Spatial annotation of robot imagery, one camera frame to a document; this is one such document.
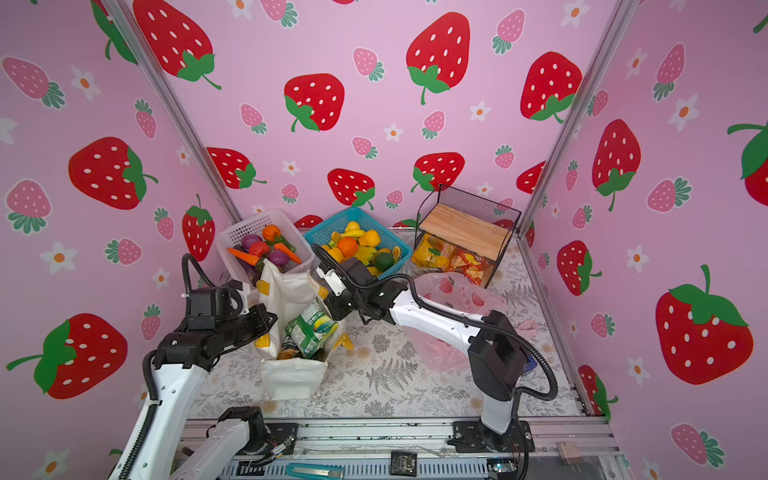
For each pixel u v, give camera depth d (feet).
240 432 2.02
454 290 3.12
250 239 3.66
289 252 3.61
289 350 2.58
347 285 1.97
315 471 2.30
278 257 3.52
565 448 2.34
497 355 1.48
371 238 3.52
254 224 3.72
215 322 1.77
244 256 3.47
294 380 2.35
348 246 3.38
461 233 3.23
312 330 2.57
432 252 3.42
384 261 3.32
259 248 3.52
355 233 3.67
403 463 2.26
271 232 3.72
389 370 2.82
